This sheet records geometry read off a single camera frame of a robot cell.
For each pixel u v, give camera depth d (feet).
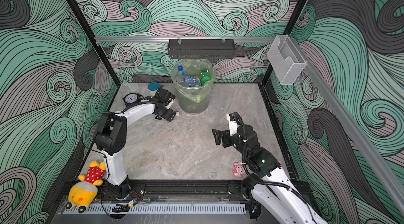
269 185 1.59
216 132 2.05
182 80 3.08
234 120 1.98
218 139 2.08
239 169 2.50
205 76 2.88
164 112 2.78
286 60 2.56
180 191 2.45
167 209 2.49
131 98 3.54
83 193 2.19
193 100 2.87
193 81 2.68
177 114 3.11
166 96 2.61
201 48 3.13
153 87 3.62
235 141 2.00
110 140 1.67
